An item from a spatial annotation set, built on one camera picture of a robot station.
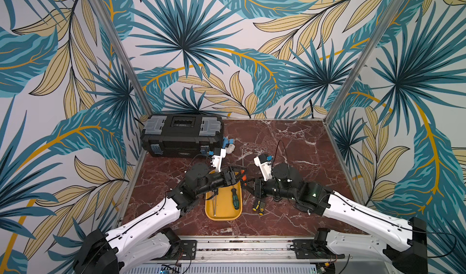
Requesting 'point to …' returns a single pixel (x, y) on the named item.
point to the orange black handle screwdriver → (244, 177)
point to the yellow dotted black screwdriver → (261, 208)
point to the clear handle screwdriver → (214, 205)
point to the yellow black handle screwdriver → (256, 204)
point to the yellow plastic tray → (219, 204)
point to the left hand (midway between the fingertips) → (245, 174)
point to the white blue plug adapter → (229, 144)
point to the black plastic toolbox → (179, 136)
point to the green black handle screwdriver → (235, 199)
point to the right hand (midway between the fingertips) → (242, 184)
